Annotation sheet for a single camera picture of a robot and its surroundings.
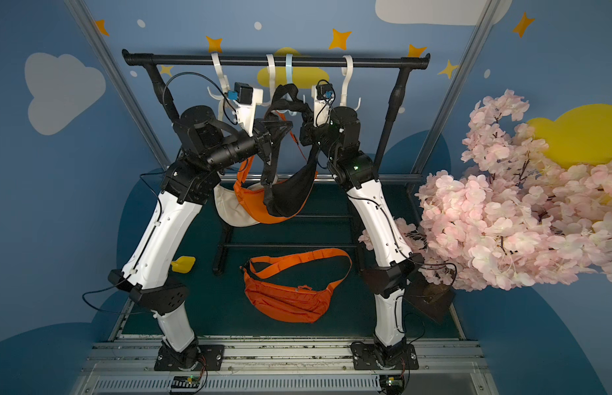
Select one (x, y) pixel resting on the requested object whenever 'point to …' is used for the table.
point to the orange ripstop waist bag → (287, 303)
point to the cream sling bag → (229, 208)
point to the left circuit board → (186, 382)
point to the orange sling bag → (253, 201)
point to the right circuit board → (391, 382)
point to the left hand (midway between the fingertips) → (289, 118)
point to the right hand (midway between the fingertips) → (309, 110)
